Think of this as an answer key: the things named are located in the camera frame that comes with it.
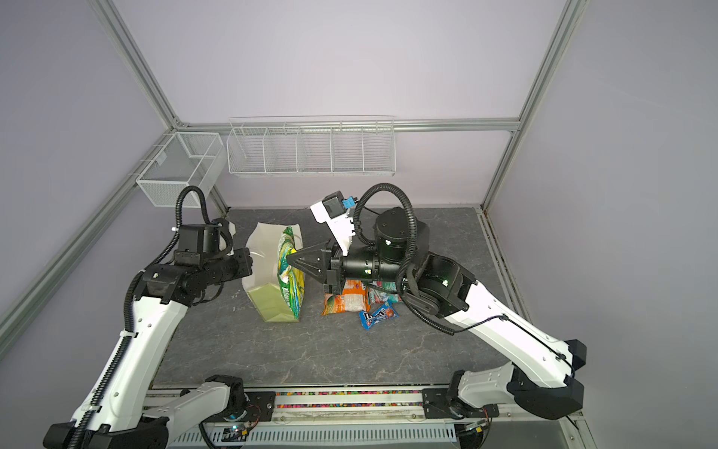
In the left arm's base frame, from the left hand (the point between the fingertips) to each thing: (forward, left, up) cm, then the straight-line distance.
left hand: (251, 261), depth 72 cm
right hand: (-16, -16, +23) cm, 32 cm away
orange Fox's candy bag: (0, -25, -24) cm, 35 cm away
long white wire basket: (+51, -30, 0) cm, 59 cm away
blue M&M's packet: (-6, -35, -24) cm, 43 cm away
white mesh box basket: (+47, +31, 0) cm, 56 cm away
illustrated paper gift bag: (-7, -4, 0) cm, 8 cm away
